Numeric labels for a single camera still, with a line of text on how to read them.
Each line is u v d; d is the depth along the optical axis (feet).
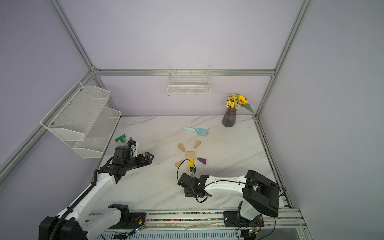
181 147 3.30
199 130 3.66
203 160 3.13
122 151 2.05
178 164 3.05
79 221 1.37
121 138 3.41
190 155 3.22
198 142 3.41
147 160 2.45
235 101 3.07
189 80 3.13
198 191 1.92
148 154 2.52
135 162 2.36
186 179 2.10
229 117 3.50
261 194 1.41
